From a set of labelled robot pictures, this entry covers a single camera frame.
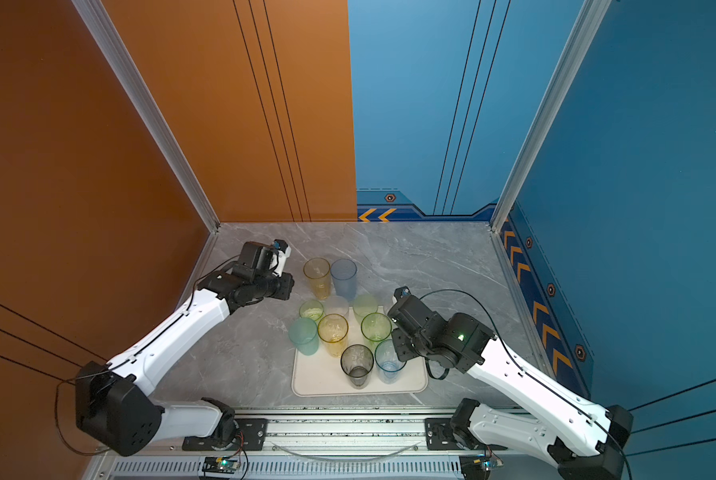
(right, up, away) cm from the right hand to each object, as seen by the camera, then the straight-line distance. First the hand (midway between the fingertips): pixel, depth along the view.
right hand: (397, 340), depth 71 cm
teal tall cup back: (-26, -3, +18) cm, 32 cm away
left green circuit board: (-43, -30, 0) cm, 53 cm away
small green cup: (-25, +3, +22) cm, 33 cm away
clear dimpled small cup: (-16, +5, +17) cm, 24 cm away
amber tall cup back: (-16, 0, +7) cm, 18 cm away
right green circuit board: (+19, -30, 0) cm, 36 cm away
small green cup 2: (-8, +5, +17) cm, 20 cm away
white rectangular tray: (-20, -14, +12) cm, 27 cm away
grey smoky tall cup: (-10, -7, +4) cm, 13 cm away
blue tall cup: (-15, +15, +19) cm, 28 cm away
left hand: (-28, +13, +12) cm, 34 cm away
